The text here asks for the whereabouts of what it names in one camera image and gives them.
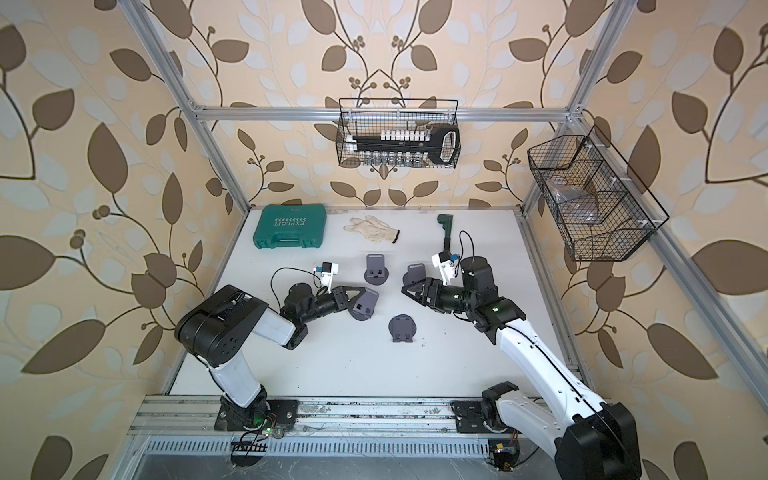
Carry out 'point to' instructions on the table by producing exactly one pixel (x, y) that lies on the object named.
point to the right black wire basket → (624, 223)
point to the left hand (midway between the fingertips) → (361, 288)
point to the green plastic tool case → (299, 224)
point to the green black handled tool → (447, 223)
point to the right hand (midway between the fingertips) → (409, 293)
